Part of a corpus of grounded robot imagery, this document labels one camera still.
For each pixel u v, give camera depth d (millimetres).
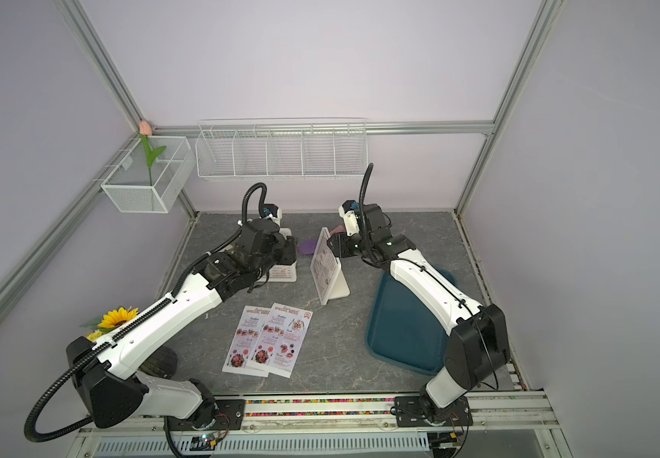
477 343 424
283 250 660
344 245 723
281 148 992
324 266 896
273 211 646
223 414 728
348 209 723
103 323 652
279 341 868
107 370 394
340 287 964
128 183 789
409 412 727
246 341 868
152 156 907
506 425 741
